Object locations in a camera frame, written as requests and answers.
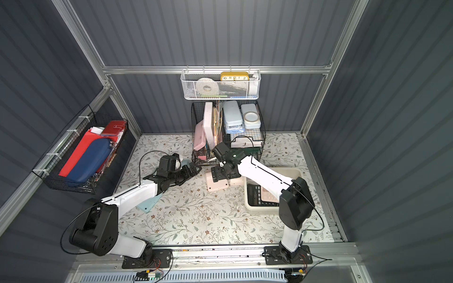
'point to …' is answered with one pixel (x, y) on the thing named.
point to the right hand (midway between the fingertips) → (227, 177)
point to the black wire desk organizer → (252, 141)
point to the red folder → (88, 140)
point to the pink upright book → (209, 125)
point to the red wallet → (114, 127)
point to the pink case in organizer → (199, 142)
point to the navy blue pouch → (89, 161)
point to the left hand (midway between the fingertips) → (197, 172)
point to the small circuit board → (146, 275)
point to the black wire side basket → (51, 165)
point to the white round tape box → (250, 115)
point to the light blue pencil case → (232, 118)
